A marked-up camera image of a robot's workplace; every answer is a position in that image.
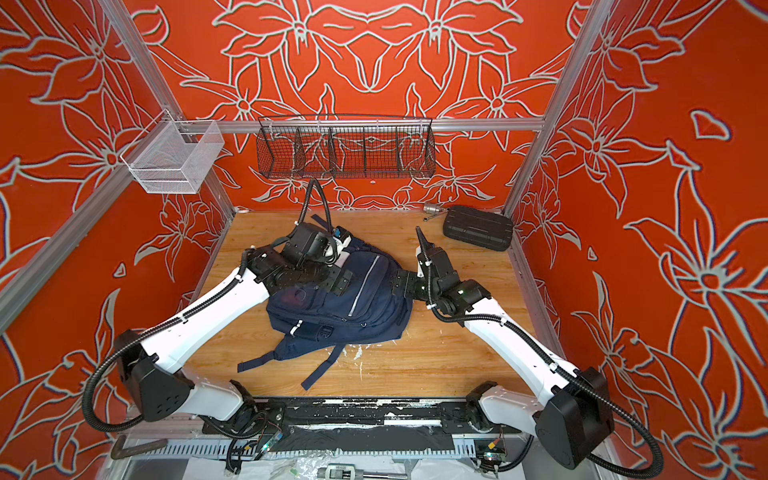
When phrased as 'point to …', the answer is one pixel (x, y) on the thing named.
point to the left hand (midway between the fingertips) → (341, 266)
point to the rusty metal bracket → (119, 451)
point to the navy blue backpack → (306, 317)
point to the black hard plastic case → (479, 227)
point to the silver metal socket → (432, 209)
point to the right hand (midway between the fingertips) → (398, 280)
